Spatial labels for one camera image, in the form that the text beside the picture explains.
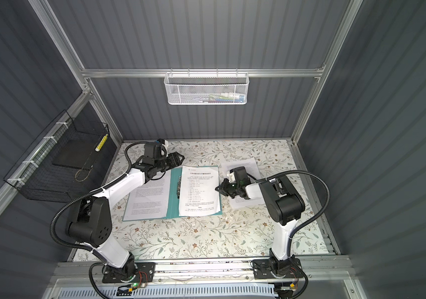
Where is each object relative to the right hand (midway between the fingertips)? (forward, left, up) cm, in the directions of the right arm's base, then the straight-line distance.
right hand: (217, 190), depth 97 cm
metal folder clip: (+1, +21, 0) cm, 21 cm away
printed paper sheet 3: (+13, -20, -1) cm, 24 cm away
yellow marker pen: (+8, +51, +28) cm, 59 cm away
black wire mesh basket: (-5, +62, +29) cm, 69 cm away
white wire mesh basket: (+66, +7, +20) cm, 70 cm away
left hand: (+9, +18, +16) cm, 26 cm away
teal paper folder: (+1, +23, 0) cm, 23 cm away
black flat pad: (+2, +58, +28) cm, 64 cm away
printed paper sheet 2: (-3, +10, +1) cm, 10 cm away
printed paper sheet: (-6, +35, 0) cm, 35 cm away
